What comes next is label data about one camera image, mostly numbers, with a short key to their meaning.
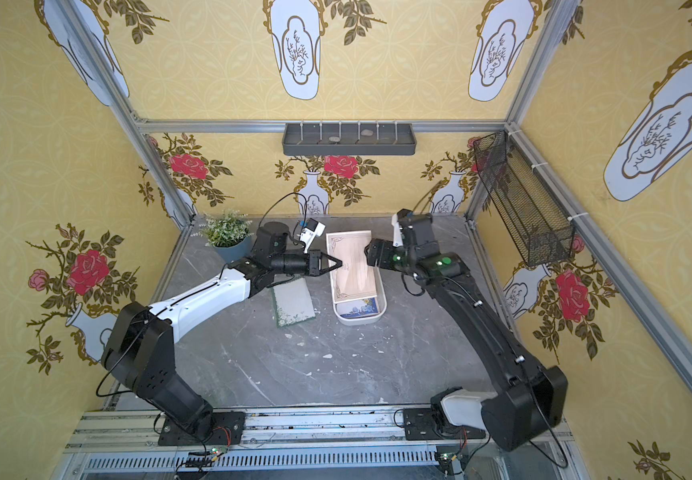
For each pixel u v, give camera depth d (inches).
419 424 29.0
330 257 30.1
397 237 26.8
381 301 35.6
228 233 37.3
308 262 28.2
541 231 32.9
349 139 36.4
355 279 31.4
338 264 30.7
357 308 36.5
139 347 17.5
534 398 14.8
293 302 38.2
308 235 29.4
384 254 26.6
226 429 28.7
